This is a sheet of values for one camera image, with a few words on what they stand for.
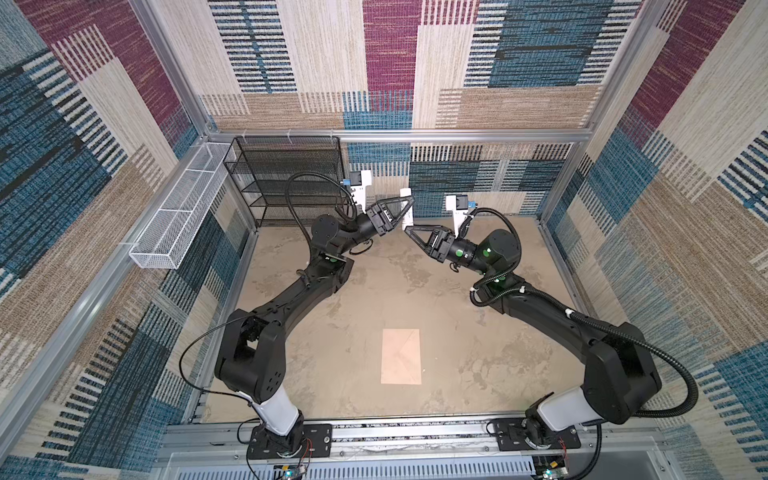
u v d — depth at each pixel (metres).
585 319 0.49
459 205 0.63
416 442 0.74
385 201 0.64
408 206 0.65
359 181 0.63
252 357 0.45
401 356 0.87
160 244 0.91
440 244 0.62
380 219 0.62
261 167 1.05
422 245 0.65
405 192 0.65
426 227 0.65
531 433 0.66
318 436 0.74
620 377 0.43
